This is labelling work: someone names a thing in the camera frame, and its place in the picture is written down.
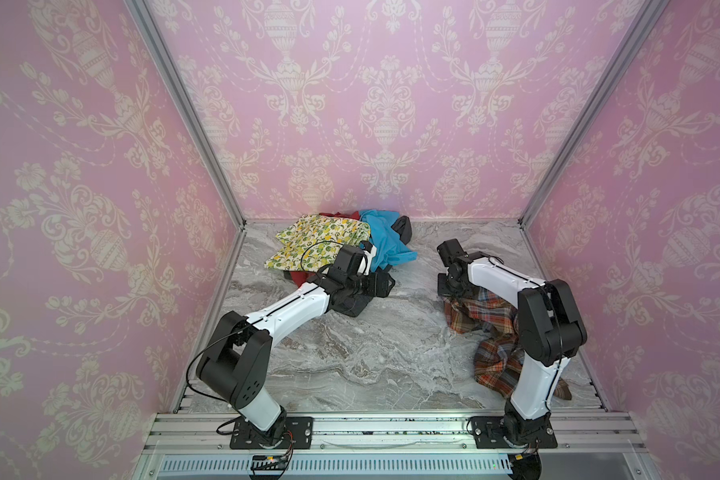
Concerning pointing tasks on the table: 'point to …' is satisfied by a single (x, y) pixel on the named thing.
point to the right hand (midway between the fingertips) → (449, 289)
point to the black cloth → (403, 227)
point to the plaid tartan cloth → (499, 355)
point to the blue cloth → (388, 246)
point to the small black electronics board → (268, 463)
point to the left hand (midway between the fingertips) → (383, 282)
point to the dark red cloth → (355, 215)
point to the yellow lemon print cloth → (308, 244)
